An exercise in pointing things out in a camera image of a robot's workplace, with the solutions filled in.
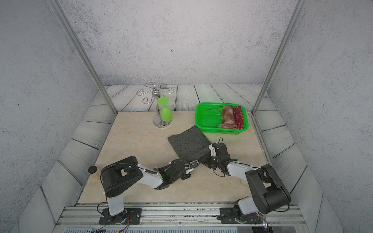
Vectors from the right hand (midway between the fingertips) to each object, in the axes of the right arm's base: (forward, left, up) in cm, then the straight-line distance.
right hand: (199, 160), depth 88 cm
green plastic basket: (+39, -8, -6) cm, 41 cm away
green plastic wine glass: (+26, +22, +14) cm, 37 cm away
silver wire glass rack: (+34, +32, -3) cm, 47 cm away
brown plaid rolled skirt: (+30, -20, +5) cm, 37 cm away
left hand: (-2, +4, -3) cm, 6 cm away
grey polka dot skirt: (+12, +5, -3) cm, 14 cm away
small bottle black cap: (-9, +59, +6) cm, 60 cm away
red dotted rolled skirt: (+31, -29, +4) cm, 43 cm away
